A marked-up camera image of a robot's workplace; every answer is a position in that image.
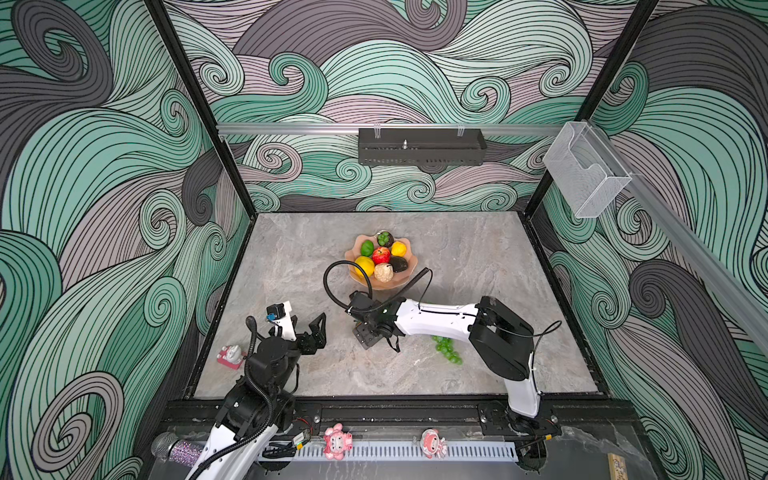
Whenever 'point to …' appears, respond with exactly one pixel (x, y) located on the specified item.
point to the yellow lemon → (366, 264)
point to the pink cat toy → (336, 442)
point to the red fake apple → (380, 255)
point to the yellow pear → (398, 249)
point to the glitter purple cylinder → (170, 447)
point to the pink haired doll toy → (432, 445)
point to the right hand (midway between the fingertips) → (370, 329)
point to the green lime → (367, 248)
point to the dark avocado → (398, 264)
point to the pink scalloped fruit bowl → (353, 251)
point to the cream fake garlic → (384, 272)
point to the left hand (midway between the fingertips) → (312, 314)
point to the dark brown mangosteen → (385, 239)
